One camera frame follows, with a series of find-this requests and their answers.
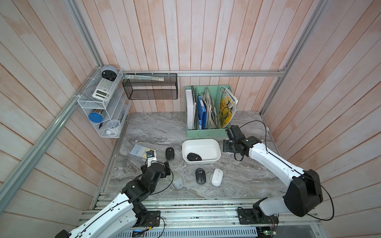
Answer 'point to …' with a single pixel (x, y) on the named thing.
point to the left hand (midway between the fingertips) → (160, 164)
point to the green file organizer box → (215, 90)
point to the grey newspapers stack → (211, 115)
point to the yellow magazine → (227, 105)
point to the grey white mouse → (177, 180)
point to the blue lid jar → (96, 116)
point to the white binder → (191, 109)
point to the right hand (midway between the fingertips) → (228, 144)
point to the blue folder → (202, 114)
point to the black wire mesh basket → (152, 89)
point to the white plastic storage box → (201, 151)
